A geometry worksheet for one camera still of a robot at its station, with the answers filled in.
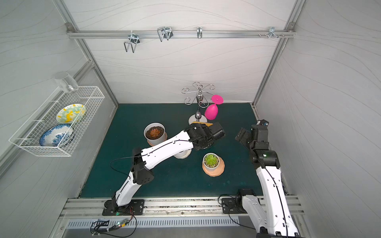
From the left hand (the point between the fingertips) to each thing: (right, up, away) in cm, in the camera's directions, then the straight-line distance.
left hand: (196, 127), depth 76 cm
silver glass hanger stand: (+2, +18, +12) cm, 22 cm away
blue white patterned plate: (-60, -2, -14) cm, 62 cm away
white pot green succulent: (+8, -19, +3) cm, 21 cm away
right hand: (+27, -3, -2) cm, 28 cm away
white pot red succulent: (-26, -5, +14) cm, 30 cm away
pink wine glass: (+10, +10, +17) cm, 22 cm away
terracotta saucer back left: (-28, -13, +19) cm, 37 cm away
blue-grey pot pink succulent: (+5, -6, -17) cm, 19 cm away
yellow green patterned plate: (-61, +7, -6) cm, 62 cm away
